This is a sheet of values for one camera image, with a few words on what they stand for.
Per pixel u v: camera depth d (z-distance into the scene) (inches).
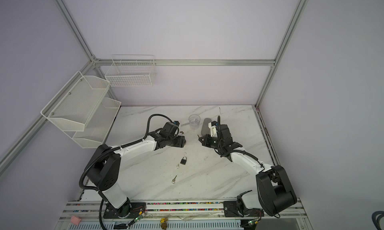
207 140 29.4
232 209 28.9
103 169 18.1
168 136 27.9
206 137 29.5
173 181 32.9
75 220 27.1
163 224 27.0
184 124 43.0
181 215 28.8
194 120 42.7
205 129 40.8
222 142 26.6
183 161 35.6
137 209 29.0
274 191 16.5
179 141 32.1
